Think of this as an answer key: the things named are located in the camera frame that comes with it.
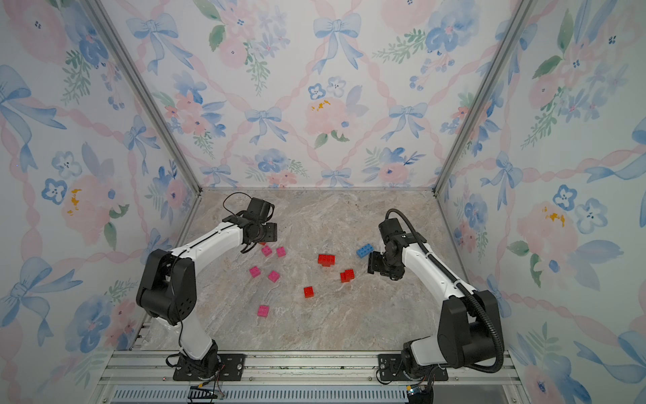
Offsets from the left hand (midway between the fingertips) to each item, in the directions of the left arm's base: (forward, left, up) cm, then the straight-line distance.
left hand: (268, 231), depth 94 cm
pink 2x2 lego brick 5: (-27, -1, -7) cm, 28 cm away
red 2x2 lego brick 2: (-20, -16, -8) cm, 27 cm away
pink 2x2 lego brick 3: (-13, +4, -8) cm, 15 cm away
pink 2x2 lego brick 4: (-14, -3, -8) cm, 17 cm away
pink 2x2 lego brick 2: (-4, -4, -8) cm, 10 cm away
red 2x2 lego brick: (-15, -29, -7) cm, 34 cm away
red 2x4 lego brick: (-8, -22, -7) cm, 25 cm away
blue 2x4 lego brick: (-4, -37, -7) cm, 38 cm away
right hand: (-15, -40, -1) cm, 43 cm away
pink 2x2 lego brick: (-4, +1, -8) cm, 9 cm away
